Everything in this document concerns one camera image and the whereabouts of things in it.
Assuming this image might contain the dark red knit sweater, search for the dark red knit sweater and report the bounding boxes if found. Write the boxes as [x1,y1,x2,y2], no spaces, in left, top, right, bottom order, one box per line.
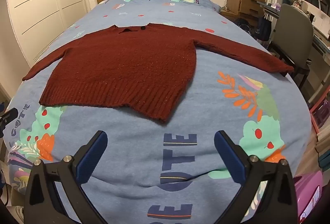
[25,24,293,122]

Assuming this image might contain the pink plastic bin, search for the pink plastic bin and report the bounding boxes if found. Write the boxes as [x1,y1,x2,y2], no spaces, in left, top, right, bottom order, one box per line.
[293,170,323,223]

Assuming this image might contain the blue patterned bed cover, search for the blue patterned bed cover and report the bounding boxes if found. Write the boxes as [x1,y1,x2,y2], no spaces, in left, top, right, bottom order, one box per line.
[4,0,311,223]

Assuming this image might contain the white wardrobe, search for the white wardrobe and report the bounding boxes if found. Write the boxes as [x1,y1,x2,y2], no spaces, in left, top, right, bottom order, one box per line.
[7,0,87,66]

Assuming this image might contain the grey desk chair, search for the grey desk chair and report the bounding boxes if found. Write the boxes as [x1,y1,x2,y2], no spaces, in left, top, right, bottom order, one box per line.
[268,4,314,89]

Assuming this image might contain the dark bag on floor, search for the dark bag on floor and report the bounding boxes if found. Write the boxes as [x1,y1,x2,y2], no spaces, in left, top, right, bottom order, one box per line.
[255,16,272,41]

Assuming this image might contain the wooden nightstand drawers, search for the wooden nightstand drawers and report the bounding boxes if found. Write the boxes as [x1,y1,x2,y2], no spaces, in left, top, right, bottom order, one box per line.
[226,0,265,26]

